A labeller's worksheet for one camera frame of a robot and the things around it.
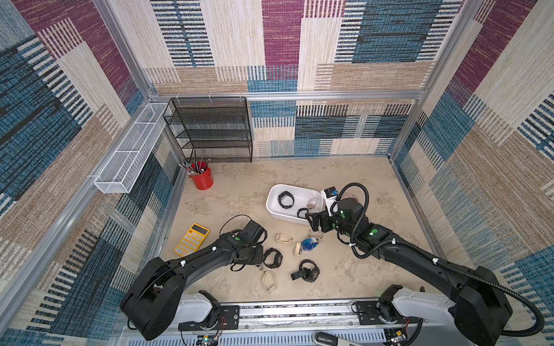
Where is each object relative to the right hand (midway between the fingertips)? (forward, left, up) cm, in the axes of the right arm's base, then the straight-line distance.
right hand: (319, 213), depth 83 cm
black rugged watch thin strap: (+12, +14, -12) cm, 22 cm away
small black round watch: (+10, +5, -13) cm, 17 cm away
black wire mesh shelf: (+46, +48, +6) cm, 67 cm away
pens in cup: (+28, +54, -4) cm, 61 cm away
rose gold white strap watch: (+13, 0, -12) cm, 17 cm away
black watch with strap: (-18, +5, -12) cm, 22 cm away
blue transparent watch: (-8, +4, -10) cm, 13 cm away
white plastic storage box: (+16, +4, -11) cm, 20 cm away
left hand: (-11, +24, -14) cm, 29 cm away
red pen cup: (+24, +51, -5) cm, 57 cm away
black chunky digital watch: (-13, +16, -11) cm, 24 cm away
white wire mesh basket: (+5, +66, +20) cm, 69 cm away
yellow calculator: (-4, +51, -12) cm, 52 cm away
